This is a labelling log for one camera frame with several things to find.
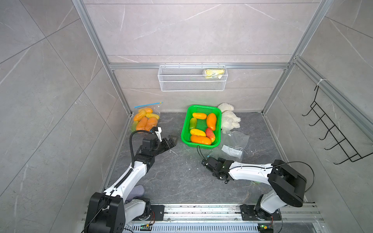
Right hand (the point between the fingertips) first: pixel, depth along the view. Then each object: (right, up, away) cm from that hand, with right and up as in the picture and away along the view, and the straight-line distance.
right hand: (222, 164), depth 89 cm
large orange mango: (-4, +28, +17) cm, 33 cm away
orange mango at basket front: (-11, +15, +6) cm, 19 cm away
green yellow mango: (-61, +24, +16) cm, 68 cm away
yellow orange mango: (-59, +32, +22) cm, 71 cm away
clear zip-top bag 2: (+9, +11, +9) cm, 17 cm away
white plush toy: (+8, +27, +12) cm, 31 cm away
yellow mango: (-14, +19, +12) cm, 27 cm away
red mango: (-6, +18, +11) cm, 22 cm away
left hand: (-29, +17, -7) cm, 34 cm away
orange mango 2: (-49, +27, +18) cm, 59 cm away
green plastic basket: (-23, +16, +9) cm, 29 cm away
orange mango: (-56, +25, +15) cm, 63 cm away
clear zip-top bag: (-51, +37, +29) cm, 69 cm away
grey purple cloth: (-49, -11, -11) cm, 51 cm away
